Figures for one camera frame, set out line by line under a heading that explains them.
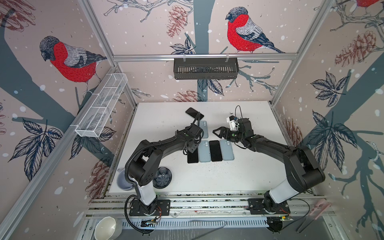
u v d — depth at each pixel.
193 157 0.90
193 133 0.74
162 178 0.82
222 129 0.80
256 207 0.73
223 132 0.80
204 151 0.95
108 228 0.67
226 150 0.95
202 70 1.07
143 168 0.47
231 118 0.84
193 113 1.18
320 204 0.73
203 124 1.07
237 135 0.78
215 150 0.95
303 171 0.45
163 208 0.73
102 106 0.79
